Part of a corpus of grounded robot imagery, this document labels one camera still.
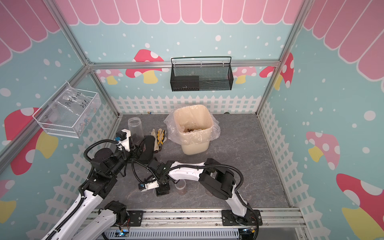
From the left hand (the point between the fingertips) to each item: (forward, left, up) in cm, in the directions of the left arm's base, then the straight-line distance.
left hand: (141, 138), depth 72 cm
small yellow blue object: (+47, +14, -30) cm, 57 cm away
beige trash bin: (+24, -25, -17) cm, 38 cm away
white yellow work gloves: (+18, -1, -27) cm, 32 cm away
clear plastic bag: (+9, +34, +8) cm, 36 cm away
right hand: (-14, -5, -27) cm, 30 cm away
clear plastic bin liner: (+9, -13, -1) cm, 16 cm away
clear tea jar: (-18, -19, -16) cm, 31 cm away
